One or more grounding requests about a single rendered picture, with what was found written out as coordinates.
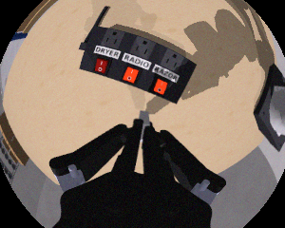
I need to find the black power strip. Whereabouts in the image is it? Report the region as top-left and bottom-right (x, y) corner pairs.
(79, 6), (196, 104)

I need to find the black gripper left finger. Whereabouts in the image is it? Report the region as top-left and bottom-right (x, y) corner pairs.
(49, 110), (144, 214)

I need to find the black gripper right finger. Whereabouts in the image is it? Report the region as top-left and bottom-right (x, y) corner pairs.
(141, 111), (226, 217)

